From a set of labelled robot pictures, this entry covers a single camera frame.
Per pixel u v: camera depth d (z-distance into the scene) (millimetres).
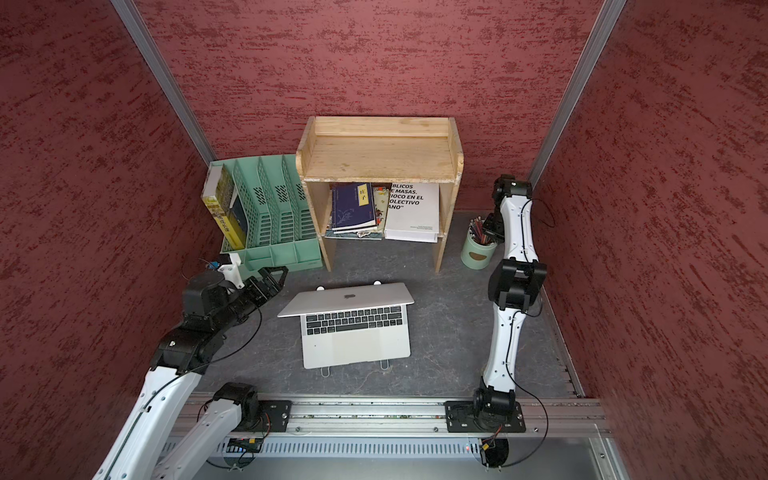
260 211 1178
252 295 620
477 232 970
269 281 630
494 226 834
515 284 624
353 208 897
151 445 415
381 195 958
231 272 632
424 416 760
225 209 944
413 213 873
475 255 976
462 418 734
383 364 812
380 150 779
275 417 736
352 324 828
